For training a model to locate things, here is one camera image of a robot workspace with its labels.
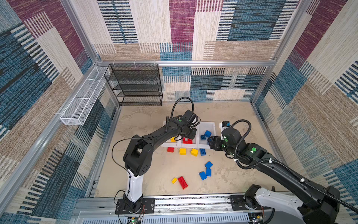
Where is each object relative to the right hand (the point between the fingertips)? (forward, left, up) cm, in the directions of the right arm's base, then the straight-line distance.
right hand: (214, 141), depth 77 cm
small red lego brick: (+4, +26, -17) cm, 31 cm away
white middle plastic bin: (+8, +9, -12) cm, 17 cm away
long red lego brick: (+10, +13, -16) cm, 23 cm away
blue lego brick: (+15, 0, -16) cm, 22 cm away
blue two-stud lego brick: (+2, +5, -16) cm, 17 cm away
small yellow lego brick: (-15, +22, -17) cm, 31 cm away
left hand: (+10, +11, -8) cm, 17 cm away
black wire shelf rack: (+52, +54, 0) cm, 74 cm away
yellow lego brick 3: (+2, +10, -16) cm, 19 cm away
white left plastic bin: (+6, +21, -13) cm, 26 cm away
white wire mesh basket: (+25, +86, +1) cm, 90 cm away
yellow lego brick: (-7, +22, +14) cm, 27 cm away
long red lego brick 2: (-16, +18, -18) cm, 30 cm away
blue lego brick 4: (-13, +6, -16) cm, 21 cm away
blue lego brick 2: (-6, +2, -18) cm, 19 cm away
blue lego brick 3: (-11, +3, -17) cm, 20 cm away
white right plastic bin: (+22, +2, -17) cm, 28 cm away
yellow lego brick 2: (+2, +18, -16) cm, 24 cm away
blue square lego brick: (+12, +4, -15) cm, 20 cm away
